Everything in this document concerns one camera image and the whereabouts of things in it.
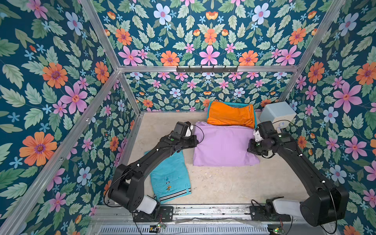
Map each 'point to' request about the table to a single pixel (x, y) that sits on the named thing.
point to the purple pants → (223, 146)
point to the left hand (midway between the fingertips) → (199, 140)
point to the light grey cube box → (279, 113)
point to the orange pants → (220, 113)
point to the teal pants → (171, 179)
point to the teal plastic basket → (236, 105)
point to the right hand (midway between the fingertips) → (249, 148)
